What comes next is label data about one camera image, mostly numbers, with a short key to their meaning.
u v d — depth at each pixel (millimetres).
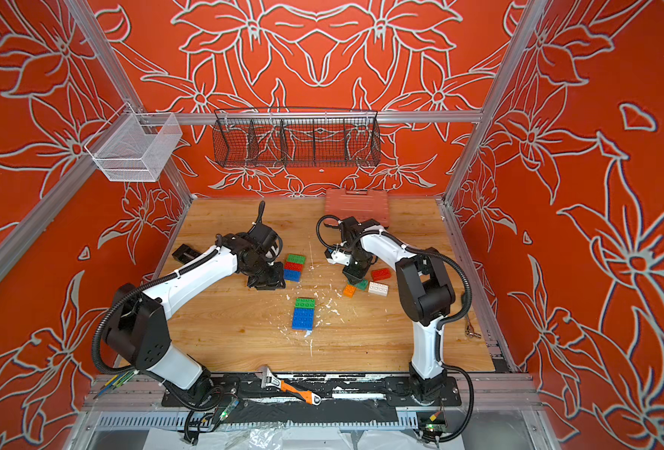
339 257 849
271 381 743
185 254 998
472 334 811
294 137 1003
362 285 892
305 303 854
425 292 511
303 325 814
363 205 1125
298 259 975
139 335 429
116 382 754
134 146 919
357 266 814
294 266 948
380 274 928
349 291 899
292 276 927
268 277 740
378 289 901
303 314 834
